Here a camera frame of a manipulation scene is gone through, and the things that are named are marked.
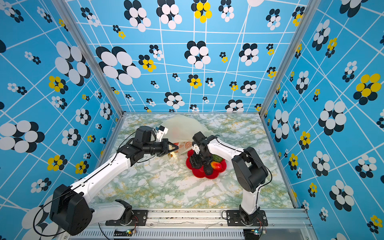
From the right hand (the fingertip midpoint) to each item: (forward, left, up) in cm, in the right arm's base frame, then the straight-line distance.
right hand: (198, 164), depth 90 cm
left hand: (0, +9, +20) cm, 22 cm away
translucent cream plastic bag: (+20, +11, +9) cm, 25 cm away
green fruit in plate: (+3, -11, +2) cm, 12 cm away
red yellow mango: (-2, -10, +2) cm, 11 cm away
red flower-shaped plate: (-5, -2, -1) cm, 5 cm away
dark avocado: (-5, -6, +3) cm, 8 cm away
